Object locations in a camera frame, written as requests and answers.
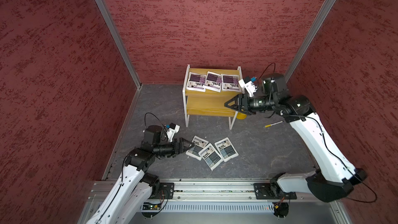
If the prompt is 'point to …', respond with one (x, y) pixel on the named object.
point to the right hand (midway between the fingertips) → (228, 110)
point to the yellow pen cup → (241, 116)
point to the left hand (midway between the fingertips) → (189, 151)
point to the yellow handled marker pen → (268, 125)
